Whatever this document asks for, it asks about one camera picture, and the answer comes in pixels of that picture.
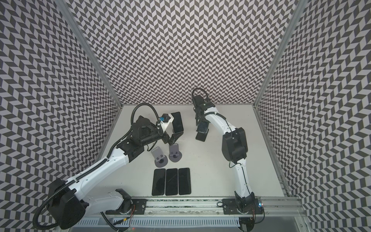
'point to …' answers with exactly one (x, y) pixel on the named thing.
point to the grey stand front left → (161, 160)
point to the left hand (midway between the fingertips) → (177, 127)
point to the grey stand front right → (175, 155)
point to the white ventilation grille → (155, 222)
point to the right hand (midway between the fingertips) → (206, 118)
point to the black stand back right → (201, 136)
